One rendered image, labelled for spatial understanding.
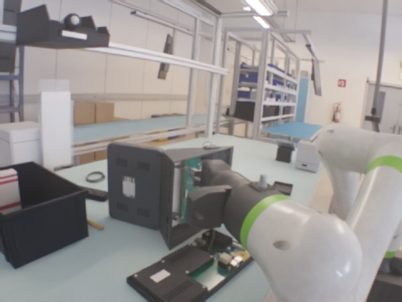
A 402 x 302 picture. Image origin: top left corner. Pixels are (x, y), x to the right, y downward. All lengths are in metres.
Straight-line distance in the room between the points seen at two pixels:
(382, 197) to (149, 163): 0.49
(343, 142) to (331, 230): 0.43
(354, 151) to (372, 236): 0.27
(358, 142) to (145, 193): 0.53
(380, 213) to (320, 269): 0.25
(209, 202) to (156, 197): 0.28
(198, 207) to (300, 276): 0.18
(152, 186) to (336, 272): 0.47
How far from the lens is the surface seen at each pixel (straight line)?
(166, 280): 0.49
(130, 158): 0.63
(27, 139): 0.85
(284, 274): 0.27
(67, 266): 0.57
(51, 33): 0.72
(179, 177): 0.57
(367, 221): 0.47
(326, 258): 0.26
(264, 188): 0.36
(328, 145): 0.69
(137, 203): 0.66
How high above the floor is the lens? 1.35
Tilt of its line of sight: 13 degrees down
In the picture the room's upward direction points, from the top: 5 degrees clockwise
